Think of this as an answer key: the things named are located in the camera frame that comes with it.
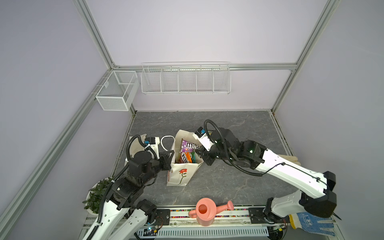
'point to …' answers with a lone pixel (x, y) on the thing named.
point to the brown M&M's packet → (186, 146)
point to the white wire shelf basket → (185, 77)
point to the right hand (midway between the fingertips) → (197, 151)
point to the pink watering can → (206, 210)
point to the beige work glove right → (291, 159)
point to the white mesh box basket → (118, 90)
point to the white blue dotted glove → (311, 223)
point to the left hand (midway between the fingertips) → (174, 154)
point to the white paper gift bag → (181, 173)
